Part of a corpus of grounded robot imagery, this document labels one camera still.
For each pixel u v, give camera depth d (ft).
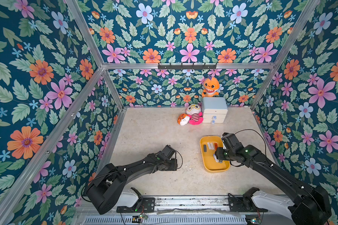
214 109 3.24
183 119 3.42
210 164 2.86
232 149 1.98
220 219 2.31
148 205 2.41
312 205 1.25
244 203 2.12
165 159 2.22
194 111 3.54
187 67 3.04
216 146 3.13
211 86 3.17
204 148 3.14
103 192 1.36
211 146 3.14
